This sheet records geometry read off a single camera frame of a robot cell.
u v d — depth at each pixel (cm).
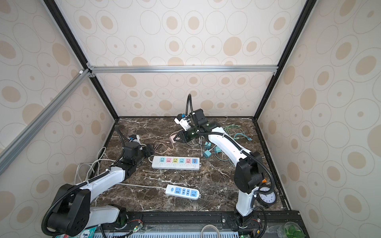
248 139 106
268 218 74
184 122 74
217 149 97
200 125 64
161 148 103
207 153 97
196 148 102
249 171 47
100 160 95
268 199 78
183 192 80
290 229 67
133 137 78
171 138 80
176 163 92
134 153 69
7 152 51
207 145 99
